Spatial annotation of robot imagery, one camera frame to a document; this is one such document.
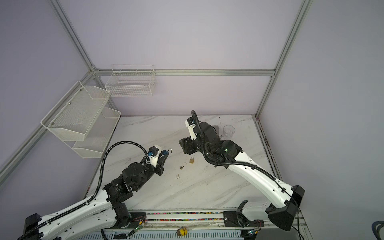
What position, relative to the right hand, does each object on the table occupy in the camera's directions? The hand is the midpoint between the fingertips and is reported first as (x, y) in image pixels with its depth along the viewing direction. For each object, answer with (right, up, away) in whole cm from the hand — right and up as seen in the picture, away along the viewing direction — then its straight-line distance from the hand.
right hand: (183, 139), depth 68 cm
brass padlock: (+3, -16, +28) cm, 32 cm away
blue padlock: (-8, -6, +3) cm, 10 cm away
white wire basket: (-37, +37, +28) cm, 59 cm away
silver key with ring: (-3, -19, +25) cm, 32 cm away
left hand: (-9, -7, +4) cm, 13 cm away
